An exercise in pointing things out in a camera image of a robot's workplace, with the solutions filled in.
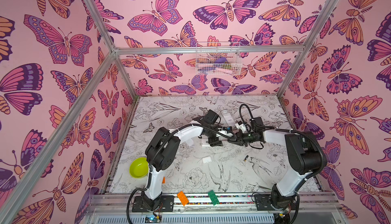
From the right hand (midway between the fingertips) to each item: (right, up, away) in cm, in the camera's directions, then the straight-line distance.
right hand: (229, 139), depth 90 cm
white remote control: (-15, -2, +2) cm, 15 cm away
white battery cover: (-14, -11, -2) cm, 18 cm away
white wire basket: (-6, +50, +6) cm, 51 cm away
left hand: (-4, +1, 0) cm, 4 cm away
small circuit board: (-41, -35, -17) cm, 56 cm away
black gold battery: (+9, -11, -3) cm, 14 cm away
